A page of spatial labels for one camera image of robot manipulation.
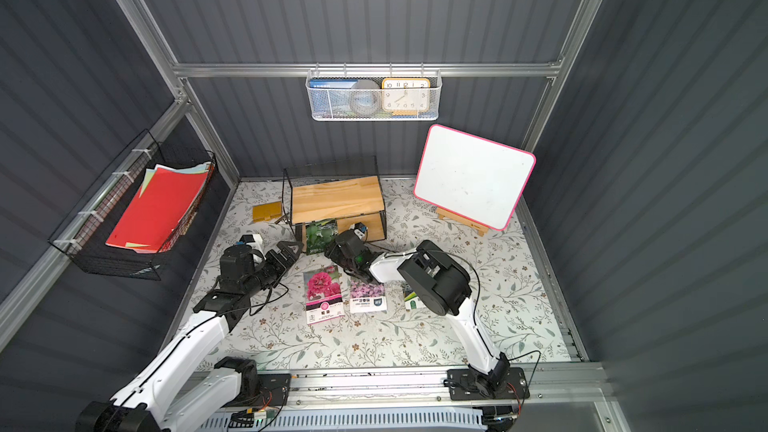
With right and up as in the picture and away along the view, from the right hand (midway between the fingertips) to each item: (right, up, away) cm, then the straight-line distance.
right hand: (331, 244), depth 96 cm
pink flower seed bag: (-1, -14, -7) cm, 16 cm away
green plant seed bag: (+26, -16, -8) cm, 31 cm away
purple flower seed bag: (+12, -15, -7) cm, 20 cm away
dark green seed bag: (-6, +3, +6) cm, 9 cm away
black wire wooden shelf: (+6, +14, -3) cm, 16 cm away
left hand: (-8, 0, -15) cm, 17 cm away
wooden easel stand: (+38, +10, +9) cm, 40 cm away
